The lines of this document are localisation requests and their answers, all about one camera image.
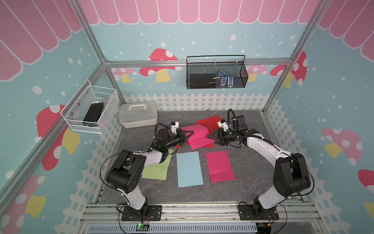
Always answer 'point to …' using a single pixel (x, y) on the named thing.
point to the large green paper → (158, 171)
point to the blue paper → (189, 169)
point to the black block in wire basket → (94, 112)
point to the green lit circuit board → (141, 227)
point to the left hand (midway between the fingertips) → (194, 134)
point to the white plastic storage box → (138, 114)
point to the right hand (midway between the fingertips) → (209, 138)
